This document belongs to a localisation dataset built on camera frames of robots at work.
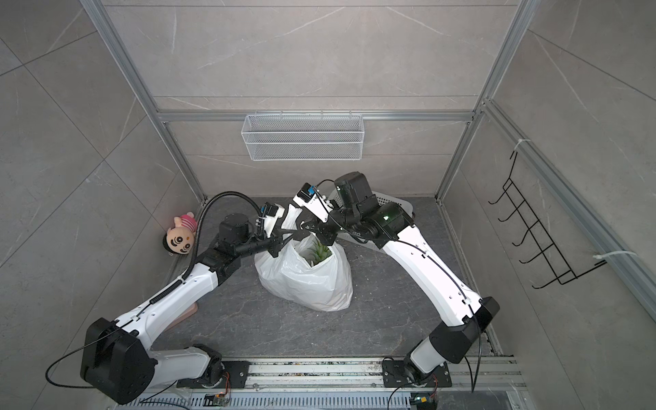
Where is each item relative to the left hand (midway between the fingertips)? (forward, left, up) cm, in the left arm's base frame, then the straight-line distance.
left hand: (298, 228), depth 76 cm
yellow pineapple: (0, -6, -14) cm, 15 cm away
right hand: (-5, -4, +9) cm, 11 cm away
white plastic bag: (-15, -8, -8) cm, 19 cm away
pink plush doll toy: (+12, +49, -19) cm, 54 cm away
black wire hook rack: (-20, -65, +6) cm, 68 cm away
